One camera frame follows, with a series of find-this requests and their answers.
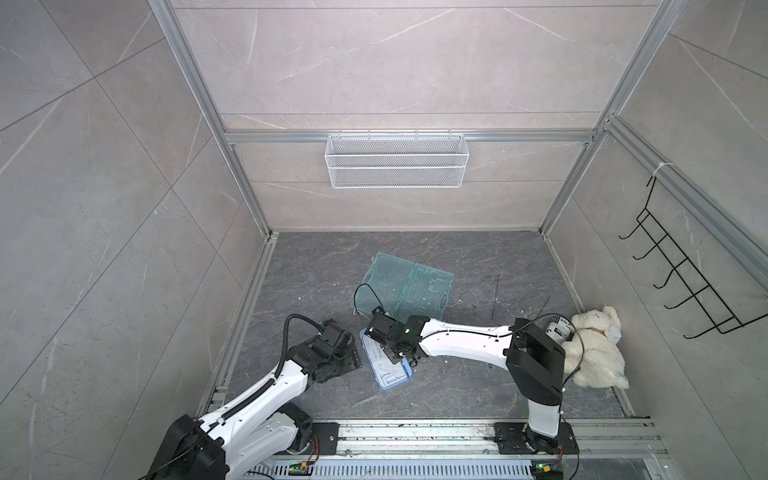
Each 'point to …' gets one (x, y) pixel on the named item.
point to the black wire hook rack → (688, 273)
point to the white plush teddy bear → (594, 357)
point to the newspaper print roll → (560, 330)
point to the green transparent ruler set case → (404, 289)
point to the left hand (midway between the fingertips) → (352, 356)
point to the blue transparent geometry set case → (389, 375)
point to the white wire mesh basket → (396, 161)
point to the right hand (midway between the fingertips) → (398, 341)
